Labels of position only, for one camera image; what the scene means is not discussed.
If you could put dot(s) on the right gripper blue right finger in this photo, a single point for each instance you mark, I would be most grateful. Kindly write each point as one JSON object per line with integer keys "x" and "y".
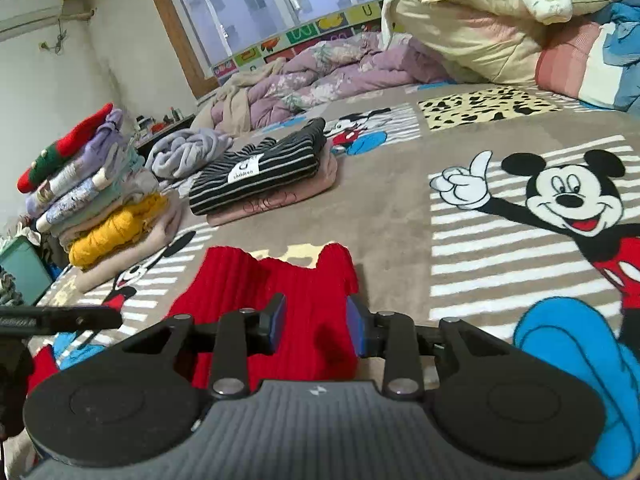
{"x": 394, "y": 338}

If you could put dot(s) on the black white striped garment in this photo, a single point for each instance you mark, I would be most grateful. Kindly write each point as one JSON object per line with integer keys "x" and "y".
{"x": 258, "y": 168}

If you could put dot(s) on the cluttered desk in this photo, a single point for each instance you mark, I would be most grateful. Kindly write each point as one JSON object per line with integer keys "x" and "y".
{"x": 150, "y": 131}

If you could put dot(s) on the mint green folded garment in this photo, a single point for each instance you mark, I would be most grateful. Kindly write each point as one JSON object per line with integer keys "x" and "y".
{"x": 131, "y": 184}

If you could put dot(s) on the white cream pillow bundle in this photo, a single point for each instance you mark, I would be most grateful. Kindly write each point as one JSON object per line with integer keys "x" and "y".
{"x": 495, "y": 40}

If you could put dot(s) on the yellow knit folded sweater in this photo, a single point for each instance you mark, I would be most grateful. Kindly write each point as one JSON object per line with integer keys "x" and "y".
{"x": 122, "y": 227}

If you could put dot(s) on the Mickey Mouse brown blanket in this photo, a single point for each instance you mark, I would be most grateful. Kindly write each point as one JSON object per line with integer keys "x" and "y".
{"x": 507, "y": 219}

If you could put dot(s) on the red knit sweater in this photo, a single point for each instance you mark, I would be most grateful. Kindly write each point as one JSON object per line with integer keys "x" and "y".
{"x": 314, "y": 340}

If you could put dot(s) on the beige folded garment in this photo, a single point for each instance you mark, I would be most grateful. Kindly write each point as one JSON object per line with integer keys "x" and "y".
{"x": 163, "y": 232}

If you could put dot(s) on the pink folded garment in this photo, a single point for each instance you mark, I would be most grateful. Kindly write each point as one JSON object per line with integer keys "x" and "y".
{"x": 282, "y": 196}

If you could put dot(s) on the purple floral quilt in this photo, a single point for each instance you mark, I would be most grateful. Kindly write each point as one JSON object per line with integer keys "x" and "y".
{"x": 328, "y": 71}

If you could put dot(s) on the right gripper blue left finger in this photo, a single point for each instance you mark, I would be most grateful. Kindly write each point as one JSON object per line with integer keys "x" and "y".
{"x": 233, "y": 339}

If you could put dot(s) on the pink striped folded blanket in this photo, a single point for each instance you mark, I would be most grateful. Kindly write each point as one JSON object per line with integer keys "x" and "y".
{"x": 586, "y": 61}

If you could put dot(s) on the grey crumpled garment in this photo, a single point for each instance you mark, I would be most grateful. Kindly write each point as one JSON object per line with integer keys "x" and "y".
{"x": 186, "y": 151}

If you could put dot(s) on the blue crumpled cloth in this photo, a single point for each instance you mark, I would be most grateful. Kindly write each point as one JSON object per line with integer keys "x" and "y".
{"x": 622, "y": 35}

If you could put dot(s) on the cream blue folded garment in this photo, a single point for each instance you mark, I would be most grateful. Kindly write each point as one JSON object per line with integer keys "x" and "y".
{"x": 83, "y": 194}

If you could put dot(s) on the lavender floral folded garment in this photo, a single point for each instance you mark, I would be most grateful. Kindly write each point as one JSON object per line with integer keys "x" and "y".
{"x": 99, "y": 150}

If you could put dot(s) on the colourful alphabet mat strip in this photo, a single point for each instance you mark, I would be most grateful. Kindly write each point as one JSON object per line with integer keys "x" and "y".
{"x": 364, "y": 17}

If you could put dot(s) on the white air conditioner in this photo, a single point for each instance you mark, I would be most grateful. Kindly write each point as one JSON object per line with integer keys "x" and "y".
{"x": 18, "y": 17}

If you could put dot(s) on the red green folded sweater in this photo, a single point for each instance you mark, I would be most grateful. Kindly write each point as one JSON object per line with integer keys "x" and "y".
{"x": 55, "y": 156}

